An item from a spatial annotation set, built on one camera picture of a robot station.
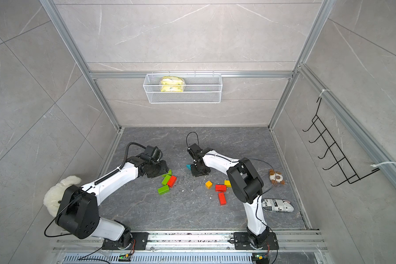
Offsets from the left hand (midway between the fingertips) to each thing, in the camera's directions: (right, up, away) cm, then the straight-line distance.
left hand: (167, 167), depth 88 cm
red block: (+2, -8, +3) cm, 9 cm away
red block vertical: (+30, -16, -3) cm, 34 cm away
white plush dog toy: (-44, -9, -20) cm, 49 cm away
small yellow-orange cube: (+23, -10, +2) cm, 25 cm away
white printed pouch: (+57, -18, -7) cm, 60 cm away
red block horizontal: (+30, -12, +2) cm, 32 cm away
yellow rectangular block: (+33, -9, +2) cm, 35 cm away
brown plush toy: (+63, -6, +3) cm, 63 cm away
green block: (-2, -7, +4) cm, 8 cm away
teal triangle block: (+11, -1, +9) cm, 15 cm away
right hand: (+17, -5, +7) cm, 19 cm away
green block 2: (-2, -13, 0) cm, 13 cm away
